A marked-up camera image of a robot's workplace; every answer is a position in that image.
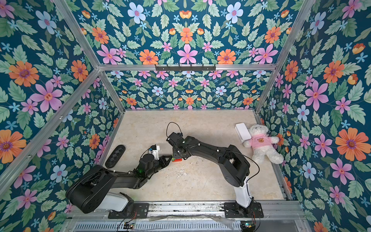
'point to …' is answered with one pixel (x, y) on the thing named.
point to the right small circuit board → (248, 225)
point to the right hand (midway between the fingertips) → (178, 154)
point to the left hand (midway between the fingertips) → (173, 157)
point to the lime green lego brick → (173, 159)
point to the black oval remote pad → (115, 156)
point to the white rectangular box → (243, 132)
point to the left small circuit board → (128, 225)
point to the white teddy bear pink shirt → (262, 144)
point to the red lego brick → (178, 160)
